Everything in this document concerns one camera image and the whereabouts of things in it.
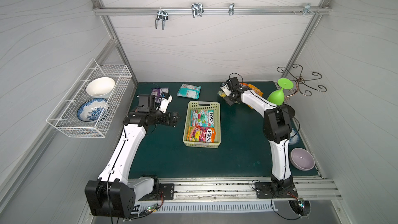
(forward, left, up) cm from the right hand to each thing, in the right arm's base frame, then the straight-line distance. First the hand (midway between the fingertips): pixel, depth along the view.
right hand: (231, 95), depth 102 cm
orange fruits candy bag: (+17, -11, -7) cm, 22 cm away
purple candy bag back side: (+7, +54, -7) cm, 55 cm away
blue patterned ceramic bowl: (-32, +64, +25) cm, 76 cm away
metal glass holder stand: (-7, -33, +21) cm, 40 cm away
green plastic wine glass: (-13, -21, +15) cm, 29 cm away
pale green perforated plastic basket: (-6, +18, -4) cm, 20 cm away
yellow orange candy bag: (+10, -18, -5) cm, 21 cm away
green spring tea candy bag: (0, +7, +1) cm, 7 cm away
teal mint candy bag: (+9, +30, -7) cm, 32 cm away
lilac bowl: (-37, -36, -8) cm, 53 cm away
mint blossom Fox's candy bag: (-15, +19, -7) cm, 25 cm away
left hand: (-25, +33, +13) cm, 43 cm away
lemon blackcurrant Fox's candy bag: (-26, +19, -6) cm, 33 cm away
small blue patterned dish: (-26, -36, -8) cm, 45 cm away
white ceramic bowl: (-17, +69, +23) cm, 75 cm away
